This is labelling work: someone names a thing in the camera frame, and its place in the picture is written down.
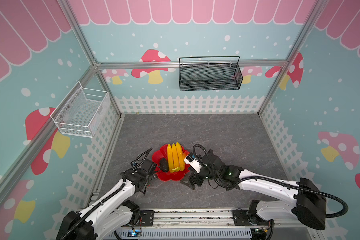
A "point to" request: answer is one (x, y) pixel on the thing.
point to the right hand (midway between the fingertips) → (184, 175)
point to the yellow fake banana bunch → (175, 157)
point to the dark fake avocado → (164, 164)
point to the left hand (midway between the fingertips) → (147, 181)
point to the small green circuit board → (134, 232)
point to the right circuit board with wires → (259, 233)
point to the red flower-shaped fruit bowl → (162, 153)
